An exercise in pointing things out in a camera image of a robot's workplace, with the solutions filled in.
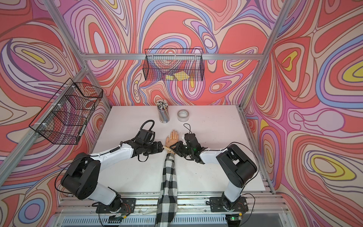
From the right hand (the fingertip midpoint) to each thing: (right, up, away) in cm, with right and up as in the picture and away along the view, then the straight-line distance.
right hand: (171, 151), depth 88 cm
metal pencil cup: (-6, +29, +8) cm, 31 cm away
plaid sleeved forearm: (0, -24, -20) cm, 31 cm away
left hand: (-6, +1, +2) cm, 7 cm away
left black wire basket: (-55, +20, -15) cm, 61 cm away
